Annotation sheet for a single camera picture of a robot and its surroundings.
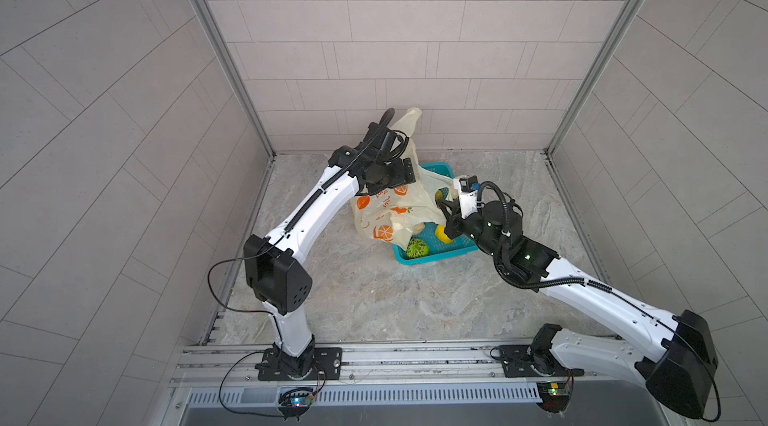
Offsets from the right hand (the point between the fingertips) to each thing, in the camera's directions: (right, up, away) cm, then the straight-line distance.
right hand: (436, 203), depth 72 cm
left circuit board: (-32, -43, -8) cm, 54 cm away
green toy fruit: (-4, -14, +13) cm, 19 cm away
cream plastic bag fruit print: (-10, -3, 0) cm, 11 cm away
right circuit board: (+26, -43, -5) cm, 51 cm away
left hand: (-6, +7, +7) cm, 11 cm away
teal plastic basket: (+2, -14, +13) cm, 19 cm away
